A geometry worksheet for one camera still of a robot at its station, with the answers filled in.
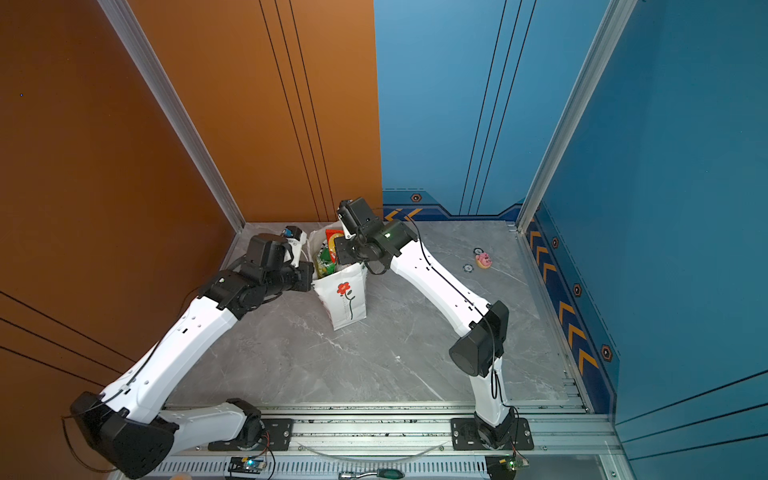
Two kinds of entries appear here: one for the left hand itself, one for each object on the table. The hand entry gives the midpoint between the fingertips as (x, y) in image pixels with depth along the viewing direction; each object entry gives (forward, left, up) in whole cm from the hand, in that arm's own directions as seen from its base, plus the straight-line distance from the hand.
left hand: (315, 265), depth 76 cm
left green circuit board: (-39, +14, -27) cm, 50 cm away
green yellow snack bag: (+1, -2, -1) cm, 2 cm away
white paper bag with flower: (-3, -7, -9) cm, 11 cm away
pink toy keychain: (+20, -52, -22) cm, 60 cm away
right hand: (+4, -6, +2) cm, 8 cm away
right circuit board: (-38, -49, -25) cm, 67 cm away
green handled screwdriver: (-41, -18, -24) cm, 51 cm away
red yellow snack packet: (+7, -4, +4) cm, 9 cm away
